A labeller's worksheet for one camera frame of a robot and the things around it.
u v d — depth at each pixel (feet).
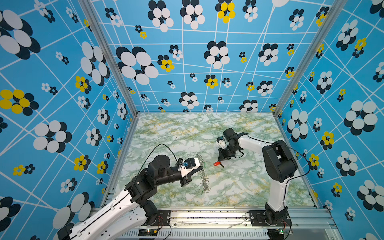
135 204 1.54
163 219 2.40
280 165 1.70
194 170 1.73
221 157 2.78
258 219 2.37
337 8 2.24
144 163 1.71
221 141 2.99
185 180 1.78
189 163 1.64
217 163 3.06
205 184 2.12
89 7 2.27
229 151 2.71
